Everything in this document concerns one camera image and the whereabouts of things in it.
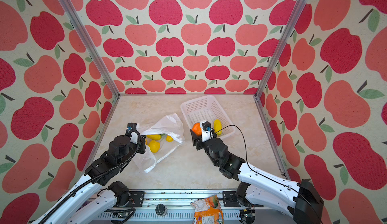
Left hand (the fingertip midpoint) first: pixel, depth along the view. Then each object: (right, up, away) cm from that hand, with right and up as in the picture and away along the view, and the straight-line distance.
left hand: (148, 136), depth 74 cm
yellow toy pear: (+8, -5, +19) cm, 21 cm away
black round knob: (+9, -29, -12) cm, 32 cm away
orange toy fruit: (+24, +5, -5) cm, 25 cm away
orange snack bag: (+30, -33, -7) cm, 45 cm away
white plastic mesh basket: (+33, +14, +37) cm, 51 cm away
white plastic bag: (+9, +4, +12) cm, 16 cm away
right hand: (+26, +4, -2) cm, 27 cm away
